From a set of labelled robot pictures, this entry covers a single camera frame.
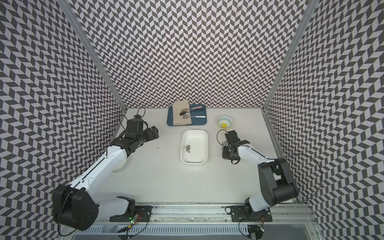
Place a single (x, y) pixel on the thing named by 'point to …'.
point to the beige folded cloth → (177, 119)
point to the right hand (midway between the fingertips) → (228, 157)
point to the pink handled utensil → (198, 107)
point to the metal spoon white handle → (188, 116)
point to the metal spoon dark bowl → (183, 113)
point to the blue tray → (198, 111)
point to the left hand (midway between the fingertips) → (150, 133)
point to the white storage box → (194, 147)
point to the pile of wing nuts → (188, 148)
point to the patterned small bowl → (225, 122)
